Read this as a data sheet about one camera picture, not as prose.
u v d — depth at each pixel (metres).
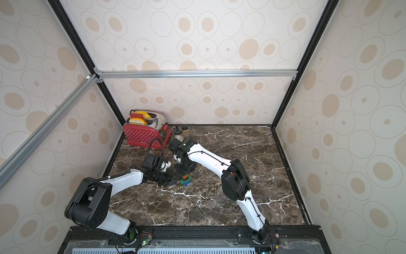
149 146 1.05
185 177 0.83
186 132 1.07
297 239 0.73
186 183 0.90
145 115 0.97
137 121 0.95
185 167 0.75
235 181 0.52
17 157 0.53
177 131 1.03
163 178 0.79
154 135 0.96
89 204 0.44
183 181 0.86
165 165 0.79
